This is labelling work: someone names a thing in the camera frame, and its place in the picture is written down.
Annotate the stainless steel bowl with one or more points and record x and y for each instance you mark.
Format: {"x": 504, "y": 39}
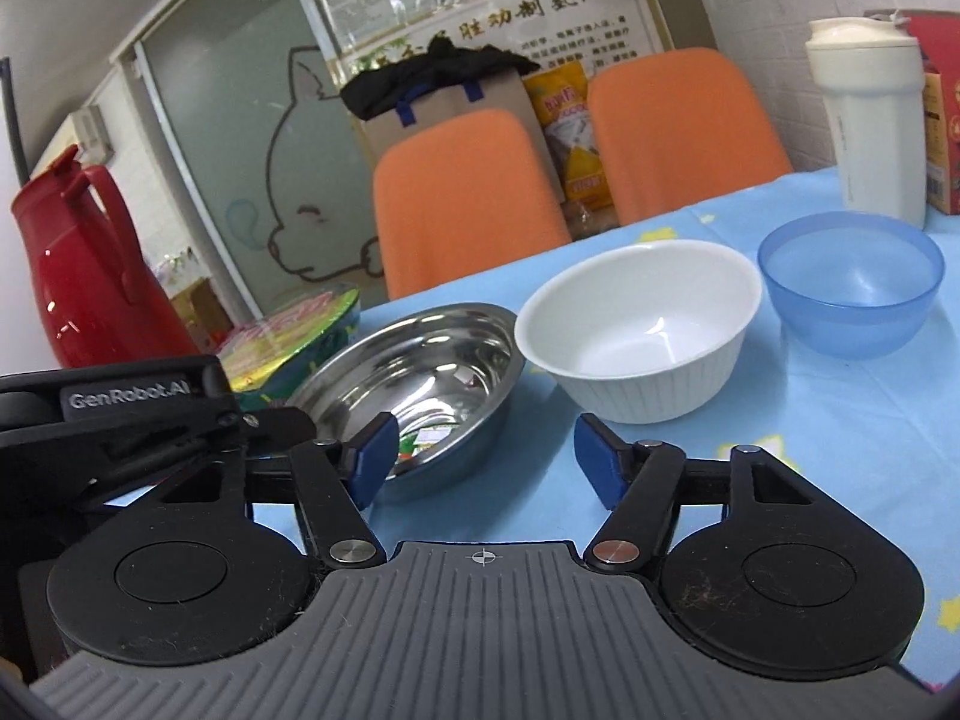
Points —
{"x": 420, "y": 367}

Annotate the white text wall poster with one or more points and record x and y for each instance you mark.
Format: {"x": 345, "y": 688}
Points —
{"x": 585, "y": 15}

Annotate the black cloth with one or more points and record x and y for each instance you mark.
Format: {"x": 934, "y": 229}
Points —
{"x": 435, "y": 71}

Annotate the red thermos jug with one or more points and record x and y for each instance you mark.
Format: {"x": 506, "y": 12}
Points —
{"x": 97, "y": 277}

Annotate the blue cartoon pig tablecloth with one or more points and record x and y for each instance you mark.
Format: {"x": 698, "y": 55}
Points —
{"x": 825, "y": 420}

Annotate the yellow snack bag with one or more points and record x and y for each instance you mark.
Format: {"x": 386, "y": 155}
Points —
{"x": 574, "y": 127}

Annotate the wall switch box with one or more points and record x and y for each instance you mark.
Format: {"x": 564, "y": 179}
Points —
{"x": 91, "y": 133}

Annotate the white ribbed bowl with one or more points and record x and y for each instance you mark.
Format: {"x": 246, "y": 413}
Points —
{"x": 637, "y": 330}

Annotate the red cracker box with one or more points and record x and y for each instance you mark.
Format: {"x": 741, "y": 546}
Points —
{"x": 945, "y": 112}

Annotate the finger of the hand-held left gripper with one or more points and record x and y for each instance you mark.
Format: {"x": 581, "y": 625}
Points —
{"x": 281, "y": 426}

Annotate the green instant noodle bowl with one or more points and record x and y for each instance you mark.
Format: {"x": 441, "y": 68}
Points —
{"x": 292, "y": 345}

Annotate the frosted glass door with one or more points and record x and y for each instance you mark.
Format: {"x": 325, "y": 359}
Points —
{"x": 225, "y": 165}

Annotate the orange chair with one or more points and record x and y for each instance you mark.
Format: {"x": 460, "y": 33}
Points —
{"x": 465, "y": 202}
{"x": 675, "y": 127}

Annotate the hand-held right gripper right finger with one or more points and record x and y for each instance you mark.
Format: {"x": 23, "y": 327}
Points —
{"x": 596, "y": 457}

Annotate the brown paper bag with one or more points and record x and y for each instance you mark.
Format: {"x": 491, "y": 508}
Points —
{"x": 495, "y": 94}

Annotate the blue plastic bowl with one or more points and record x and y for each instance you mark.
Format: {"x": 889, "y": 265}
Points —
{"x": 851, "y": 285}

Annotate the black metal frame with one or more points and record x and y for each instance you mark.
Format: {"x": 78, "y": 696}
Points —
{"x": 11, "y": 120}

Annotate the white tumbler with lid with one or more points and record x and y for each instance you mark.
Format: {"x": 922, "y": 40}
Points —
{"x": 870, "y": 127}

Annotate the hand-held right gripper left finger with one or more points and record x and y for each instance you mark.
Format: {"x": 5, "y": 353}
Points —
{"x": 375, "y": 457}

